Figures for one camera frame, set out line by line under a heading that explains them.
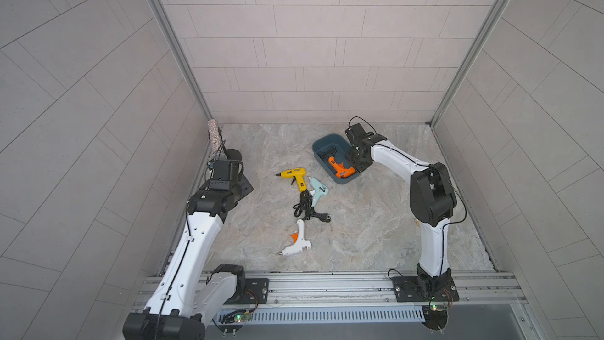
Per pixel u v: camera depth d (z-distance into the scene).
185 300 0.38
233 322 0.65
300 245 0.79
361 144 0.71
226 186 0.55
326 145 1.06
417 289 0.71
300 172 0.98
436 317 0.69
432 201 0.53
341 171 0.97
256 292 0.71
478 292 0.71
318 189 0.92
